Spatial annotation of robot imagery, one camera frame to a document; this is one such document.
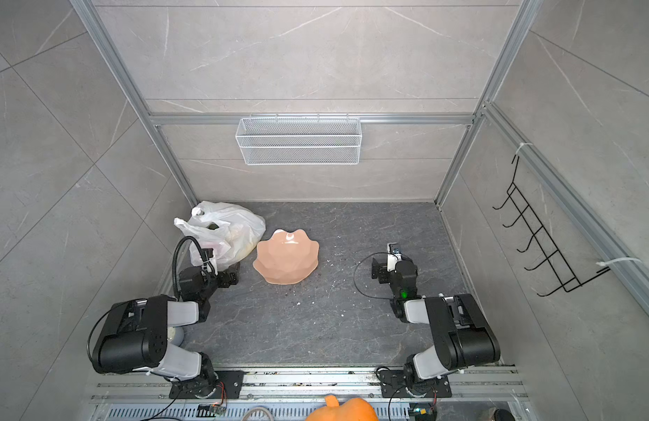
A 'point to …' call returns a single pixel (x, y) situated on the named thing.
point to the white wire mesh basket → (299, 141)
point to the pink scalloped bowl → (287, 258)
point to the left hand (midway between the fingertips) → (228, 259)
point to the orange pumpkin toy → (354, 409)
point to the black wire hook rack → (545, 265)
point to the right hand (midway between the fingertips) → (390, 257)
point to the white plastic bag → (231, 231)
